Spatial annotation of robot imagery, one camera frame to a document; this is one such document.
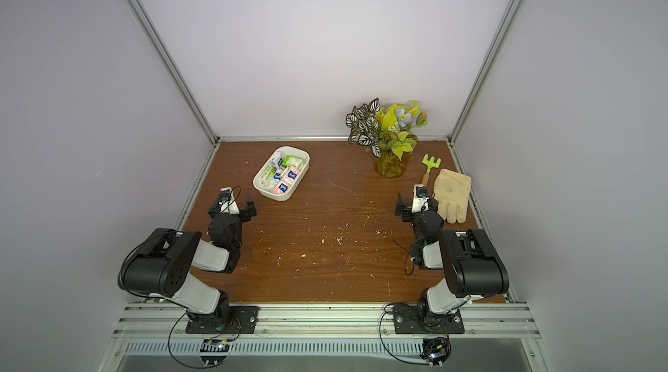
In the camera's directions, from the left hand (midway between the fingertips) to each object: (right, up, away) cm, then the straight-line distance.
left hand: (237, 194), depth 89 cm
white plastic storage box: (+18, +15, +20) cm, 31 cm away
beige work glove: (+80, -1, +11) cm, 81 cm away
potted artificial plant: (+54, +23, +5) cm, 59 cm away
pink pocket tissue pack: (+13, +1, +9) cm, 16 cm away
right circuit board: (+63, -41, -19) cm, 78 cm away
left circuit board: (+1, -42, -17) cm, 46 cm away
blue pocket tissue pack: (+17, +6, +11) cm, 21 cm away
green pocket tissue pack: (+15, +12, +17) cm, 26 cm away
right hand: (+63, +1, 0) cm, 63 cm away
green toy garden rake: (+75, +11, +21) cm, 79 cm away
